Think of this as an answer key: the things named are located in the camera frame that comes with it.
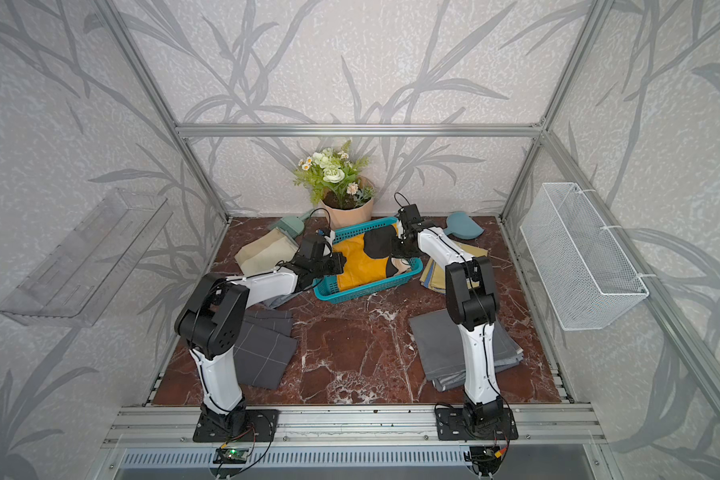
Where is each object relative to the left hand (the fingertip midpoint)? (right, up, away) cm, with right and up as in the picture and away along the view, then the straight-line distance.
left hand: (346, 257), depth 98 cm
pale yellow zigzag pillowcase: (+30, -7, +4) cm, 31 cm away
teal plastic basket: (-7, -11, +1) cm, 13 cm away
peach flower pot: (-2, +13, +4) cm, 14 cm away
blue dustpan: (+45, +11, +23) cm, 51 cm away
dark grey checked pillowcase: (-22, -25, -13) cm, 36 cm away
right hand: (+17, +2, +5) cm, 18 cm away
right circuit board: (+37, -49, -24) cm, 66 cm away
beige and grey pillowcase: (-30, +1, +8) cm, 31 cm away
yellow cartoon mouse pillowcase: (+7, 0, +4) cm, 8 cm away
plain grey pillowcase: (+28, -25, -13) cm, 40 cm away
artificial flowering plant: (-3, +25, -9) cm, 27 cm away
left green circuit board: (-25, -46, -27) cm, 59 cm away
